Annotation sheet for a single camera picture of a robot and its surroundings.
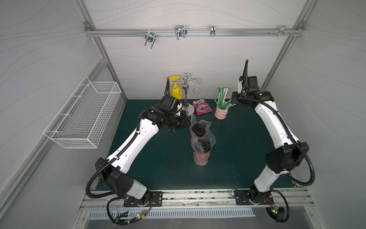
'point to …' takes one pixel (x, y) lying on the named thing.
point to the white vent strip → (103, 214)
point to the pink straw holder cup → (221, 114)
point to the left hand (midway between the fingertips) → (187, 124)
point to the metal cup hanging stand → (187, 82)
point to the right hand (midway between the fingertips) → (236, 95)
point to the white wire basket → (83, 120)
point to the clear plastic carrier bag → (208, 136)
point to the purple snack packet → (201, 106)
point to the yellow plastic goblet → (177, 91)
